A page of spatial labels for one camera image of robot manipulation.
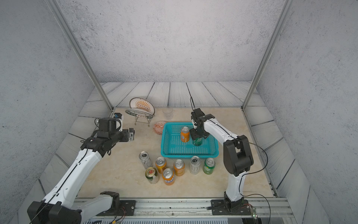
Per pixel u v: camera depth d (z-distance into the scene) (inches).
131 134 28.5
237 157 19.4
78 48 33.6
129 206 28.6
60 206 15.1
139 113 38.6
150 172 29.6
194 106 49.8
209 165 30.4
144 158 30.8
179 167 30.4
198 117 27.0
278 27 30.4
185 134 36.1
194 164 29.7
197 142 36.1
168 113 43.8
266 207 28.1
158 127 41.6
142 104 41.1
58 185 16.4
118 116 27.0
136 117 42.9
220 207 28.0
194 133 32.6
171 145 38.8
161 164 31.0
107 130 22.7
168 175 29.2
